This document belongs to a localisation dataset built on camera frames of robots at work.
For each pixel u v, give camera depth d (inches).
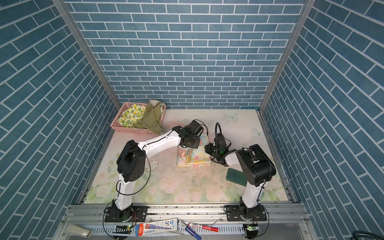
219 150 30.3
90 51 34.3
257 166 19.8
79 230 26.2
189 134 27.1
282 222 30.3
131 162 20.1
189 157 34.5
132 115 44.5
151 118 41.4
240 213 29.0
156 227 27.3
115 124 41.0
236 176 33.5
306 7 27.8
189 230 26.9
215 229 27.3
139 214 28.9
